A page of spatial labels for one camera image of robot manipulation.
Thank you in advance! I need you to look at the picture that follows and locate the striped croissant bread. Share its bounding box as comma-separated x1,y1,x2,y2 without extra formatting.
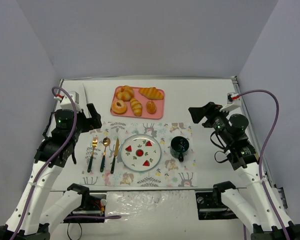
130,97,143,117

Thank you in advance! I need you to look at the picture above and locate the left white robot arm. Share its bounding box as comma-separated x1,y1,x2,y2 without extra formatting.
0,103,102,240

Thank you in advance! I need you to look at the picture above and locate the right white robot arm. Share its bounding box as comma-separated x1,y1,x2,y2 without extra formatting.
188,102,300,240

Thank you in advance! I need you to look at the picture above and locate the glazed donut bread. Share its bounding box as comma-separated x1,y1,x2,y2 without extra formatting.
111,99,127,115

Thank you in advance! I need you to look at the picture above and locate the long croissant bread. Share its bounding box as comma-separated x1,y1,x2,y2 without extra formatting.
138,87,164,100

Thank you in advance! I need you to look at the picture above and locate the round twisted bread roll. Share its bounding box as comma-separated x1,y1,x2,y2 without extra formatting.
115,85,135,102

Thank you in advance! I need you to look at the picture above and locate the dark green mug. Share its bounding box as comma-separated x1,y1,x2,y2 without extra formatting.
170,136,190,163

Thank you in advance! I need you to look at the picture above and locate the floral patterned placemat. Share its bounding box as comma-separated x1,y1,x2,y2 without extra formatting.
80,122,197,188

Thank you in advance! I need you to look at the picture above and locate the small orange pastry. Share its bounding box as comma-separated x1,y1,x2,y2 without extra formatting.
145,100,157,114

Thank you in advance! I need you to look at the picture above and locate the pink serving tray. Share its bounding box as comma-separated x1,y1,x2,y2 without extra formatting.
110,85,165,120

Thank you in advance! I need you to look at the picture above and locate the white watermelon pattern plate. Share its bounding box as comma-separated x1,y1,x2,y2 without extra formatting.
119,134,162,172

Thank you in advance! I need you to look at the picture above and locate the gold fork green handle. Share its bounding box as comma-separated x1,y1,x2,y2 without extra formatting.
87,136,98,173

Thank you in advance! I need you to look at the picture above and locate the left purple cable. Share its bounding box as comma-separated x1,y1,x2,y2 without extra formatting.
4,86,122,240

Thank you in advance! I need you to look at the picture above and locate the purple cable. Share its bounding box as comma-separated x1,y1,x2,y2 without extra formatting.
4,86,122,240
236,89,292,240

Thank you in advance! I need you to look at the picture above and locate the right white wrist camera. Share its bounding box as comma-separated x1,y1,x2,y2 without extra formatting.
220,92,242,113

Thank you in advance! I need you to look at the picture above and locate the gold spoon green handle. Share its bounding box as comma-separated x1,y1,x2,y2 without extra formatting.
99,137,111,173

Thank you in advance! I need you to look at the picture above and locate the gold knife green handle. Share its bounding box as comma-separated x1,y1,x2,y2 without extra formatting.
110,137,120,174

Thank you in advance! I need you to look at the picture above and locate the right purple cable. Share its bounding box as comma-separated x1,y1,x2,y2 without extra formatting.
236,89,292,240

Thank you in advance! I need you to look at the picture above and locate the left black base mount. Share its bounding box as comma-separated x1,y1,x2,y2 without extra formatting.
63,194,107,224

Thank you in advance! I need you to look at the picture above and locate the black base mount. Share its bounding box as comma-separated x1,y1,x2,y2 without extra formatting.
195,190,237,221
63,194,107,224

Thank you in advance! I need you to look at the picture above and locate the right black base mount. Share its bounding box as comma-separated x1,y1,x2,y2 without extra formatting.
195,190,237,221

